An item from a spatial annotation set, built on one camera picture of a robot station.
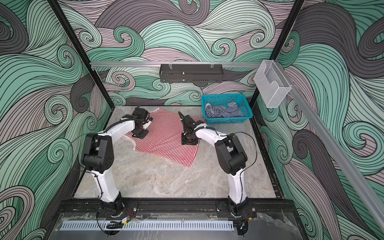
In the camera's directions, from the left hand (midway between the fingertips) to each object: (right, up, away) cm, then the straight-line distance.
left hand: (139, 132), depth 96 cm
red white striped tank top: (+16, -5, +5) cm, 17 cm away
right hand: (+31, -7, -2) cm, 32 cm away
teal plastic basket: (+58, +24, +22) cm, 66 cm away
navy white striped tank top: (+65, +15, +18) cm, 69 cm away
